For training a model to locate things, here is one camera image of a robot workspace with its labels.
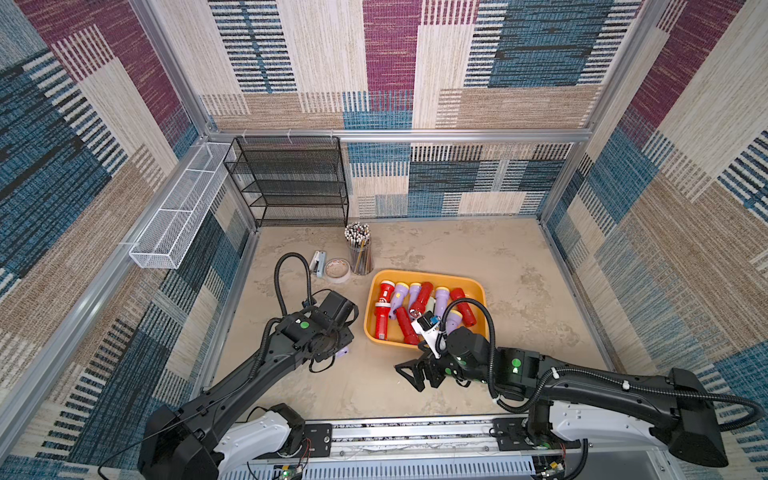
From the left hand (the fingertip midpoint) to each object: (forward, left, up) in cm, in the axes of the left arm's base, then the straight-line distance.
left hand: (347, 337), depth 80 cm
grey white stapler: (+31, +13, -7) cm, 34 cm away
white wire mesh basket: (+29, +57, +9) cm, 64 cm away
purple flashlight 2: (+8, -30, -6) cm, 32 cm away
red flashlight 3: (+15, -22, -4) cm, 27 cm away
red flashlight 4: (+12, -34, -8) cm, 37 cm away
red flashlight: (+8, -9, -6) cm, 13 cm away
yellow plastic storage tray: (+9, -39, -8) cm, 41 cm away
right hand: (-8, -17, +3) cm, 19 cm away
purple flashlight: (-4, +1, +1) cm, 5 cm away
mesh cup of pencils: (+28, -2, +9) cm, 30 cm away
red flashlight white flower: (+18, -10, -6) cm, 22 cm away
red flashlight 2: (+8, -16, -5) cm, 18 cm away
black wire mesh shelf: (+56, +23, +10) cm, 61 cm away
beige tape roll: (+29, +6, -9) cm, 31 cm away
